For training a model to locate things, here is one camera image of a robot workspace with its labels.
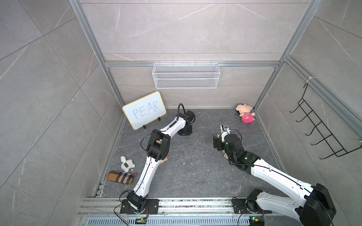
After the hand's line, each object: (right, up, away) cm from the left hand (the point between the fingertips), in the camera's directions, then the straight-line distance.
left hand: (189, 131), depth 104 cm
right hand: (+18, 0, -23) cm, 30 cm away
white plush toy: (-39, -18, -18) cm, 47 cm away
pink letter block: (-16, -17, -14) cm, 27 cm away
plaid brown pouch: (-41, -25, -22) cm, 53 cm away
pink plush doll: (+46, +15, +7) cm, 49 cm away
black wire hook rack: (+64, -3, -43) cm, 77 cm away
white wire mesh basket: (-2, +41, -3) cm, 42 cm away
